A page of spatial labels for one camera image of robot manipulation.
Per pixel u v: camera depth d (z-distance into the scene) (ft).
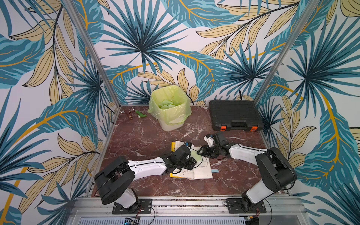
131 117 3.60
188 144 2.52
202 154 2.73
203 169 2.81
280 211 2.41
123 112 3.71
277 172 1.50
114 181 1.42
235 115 3.45
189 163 2.43
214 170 2.83
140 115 3.63
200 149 2.84
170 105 3.19
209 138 2.84
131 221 2.35
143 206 2.41
